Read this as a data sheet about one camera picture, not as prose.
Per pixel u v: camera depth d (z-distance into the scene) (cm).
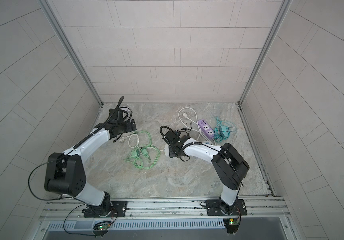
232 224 68
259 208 72
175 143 65
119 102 64
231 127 102
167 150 89
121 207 71
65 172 43
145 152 87
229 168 45
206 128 99
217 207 63
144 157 85
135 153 88
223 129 99
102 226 64
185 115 108
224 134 96
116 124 68
